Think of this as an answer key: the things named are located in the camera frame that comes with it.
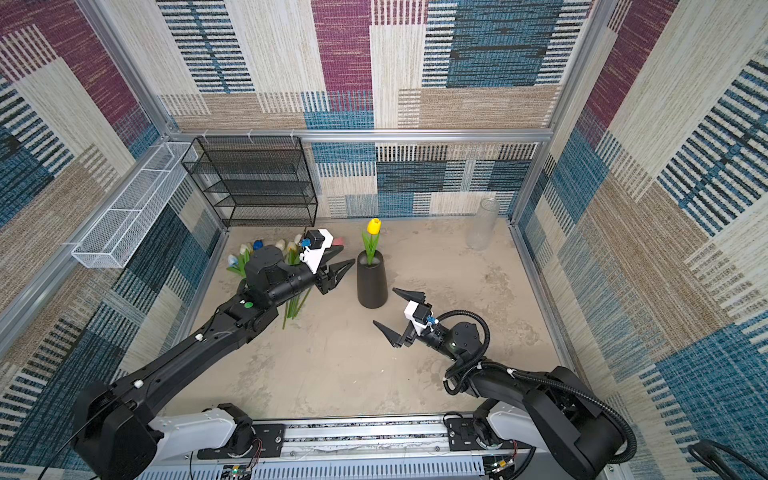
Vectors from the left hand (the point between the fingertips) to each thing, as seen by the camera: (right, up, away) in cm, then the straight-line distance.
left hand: (348, 249), depth 71 cm
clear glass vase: (+41, +7, +33) cm, 54 cm away
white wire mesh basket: (-55, +4, +2) cm, 55 cm away
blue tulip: (-38, +2, +41) cm, 56 cm away
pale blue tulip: (-44, -6, +34) cm, 56 cm away
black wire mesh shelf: (-40, +25, +40) cm, 62 cm away
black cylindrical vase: (+4, -12, +23) cm, 27 cm away
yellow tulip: (+5, +2, +12) cm, 13 cm away
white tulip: (-30, +2, +41) cm, 51 cm away
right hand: (+9, -14, +2) cm, 16 cm away
